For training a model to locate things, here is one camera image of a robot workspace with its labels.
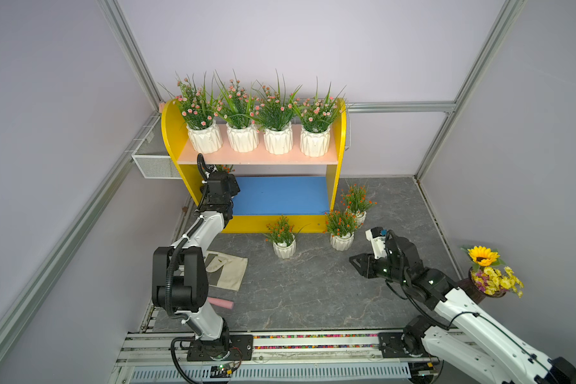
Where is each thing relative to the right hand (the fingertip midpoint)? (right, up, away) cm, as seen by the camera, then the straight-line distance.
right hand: (353, 257), depth 77 cm
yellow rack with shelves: (-32, +17, +20) cm, 41 cm away
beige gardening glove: (-46, -8, +14) cm, 49 cm away
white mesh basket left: (-66, +30, +2) cm, 72 cm away
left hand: (-47, +26, +13) cm, 55 cm away
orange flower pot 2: (+5, +18, +14) cm, 23 cm away
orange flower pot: (-45, +30, +10) cm, 55 cm away
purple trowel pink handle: (-43, -17, +5) cm, 47 cm away
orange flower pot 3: (-2, +9, +10) cm, 13 cm away
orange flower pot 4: (-23, +2, +14) cm, 27 cm away
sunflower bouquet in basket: (+34, -2, -13) cm, 36 cm away
